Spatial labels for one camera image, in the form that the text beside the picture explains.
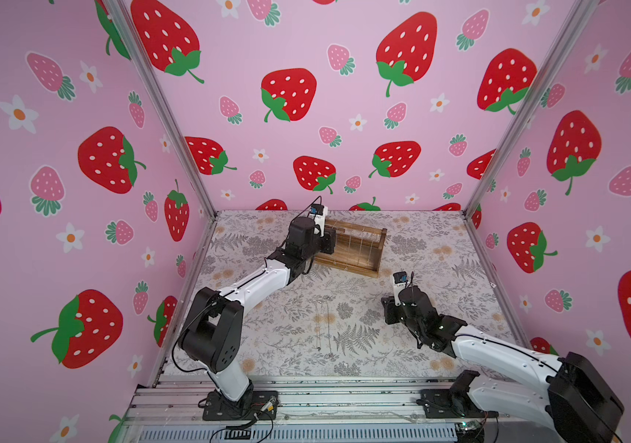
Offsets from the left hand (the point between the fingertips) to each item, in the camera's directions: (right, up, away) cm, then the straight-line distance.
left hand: (336, 229), depth 87 cm
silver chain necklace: (-6, -32, +2) cm, 33 cm away
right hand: (+17, -21, -1) cm, 27 cm away
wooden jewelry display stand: (+10, -7, +25) cm, 27 cm away
